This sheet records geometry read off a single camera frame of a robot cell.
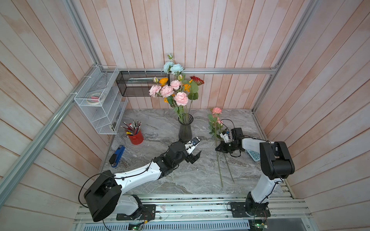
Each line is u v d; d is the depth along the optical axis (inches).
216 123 41.9
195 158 28.1
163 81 32.8
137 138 36.8
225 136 36.5
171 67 31.2
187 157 27.9
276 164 19.7
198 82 31.8
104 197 16.1
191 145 25.9
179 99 28.6
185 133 37.5
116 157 35.9
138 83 40.6
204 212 29.4
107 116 30.6
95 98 28.6
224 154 37.5
